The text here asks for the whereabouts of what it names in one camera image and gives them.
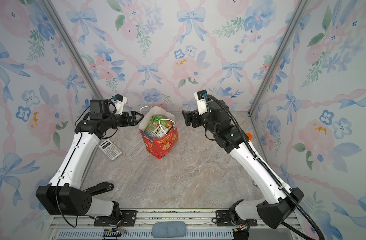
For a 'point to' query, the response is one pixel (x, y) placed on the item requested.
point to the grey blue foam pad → (169, 229)
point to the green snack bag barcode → (158, 126)
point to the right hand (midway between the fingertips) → (191, 106)
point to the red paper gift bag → (161, 147)
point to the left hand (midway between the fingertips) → (137, 114)
